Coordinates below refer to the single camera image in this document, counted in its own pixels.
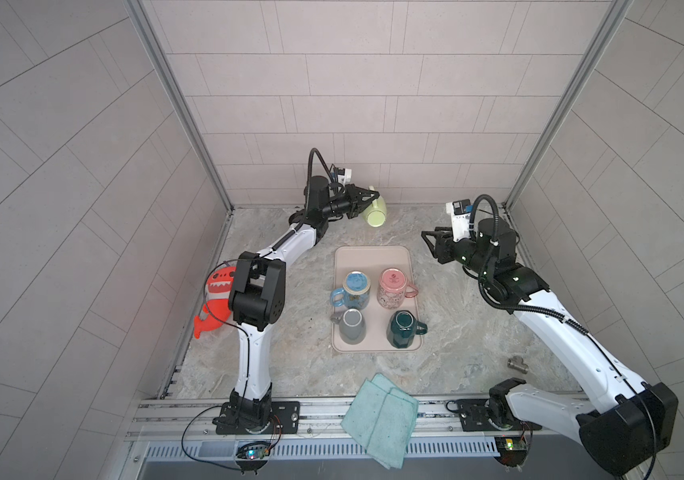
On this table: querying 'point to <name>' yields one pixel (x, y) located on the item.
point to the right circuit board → (513, 450)
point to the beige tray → (373, 260)
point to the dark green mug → (403, 327)
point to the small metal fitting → (517, 363)
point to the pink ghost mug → (393, 288)
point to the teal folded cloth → (382, 419)
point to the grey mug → (352, 325)
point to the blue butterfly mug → (356, 291)
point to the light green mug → (375, 214)
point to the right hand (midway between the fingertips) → (427, 231)
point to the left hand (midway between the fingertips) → (382, 195)
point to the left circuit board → (253, 451)
